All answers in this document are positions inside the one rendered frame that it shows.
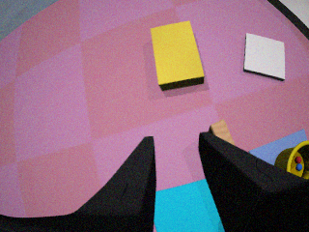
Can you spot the long wooden bar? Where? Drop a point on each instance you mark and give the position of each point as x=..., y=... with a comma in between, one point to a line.
x=221, y=130

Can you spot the yellow rectangular block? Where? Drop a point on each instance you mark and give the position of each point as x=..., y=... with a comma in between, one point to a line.
x=176, y=58

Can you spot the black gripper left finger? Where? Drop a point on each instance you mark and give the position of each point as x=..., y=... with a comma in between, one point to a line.
x=126, y=203

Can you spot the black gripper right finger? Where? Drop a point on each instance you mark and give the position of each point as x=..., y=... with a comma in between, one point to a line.
x=250, y=194

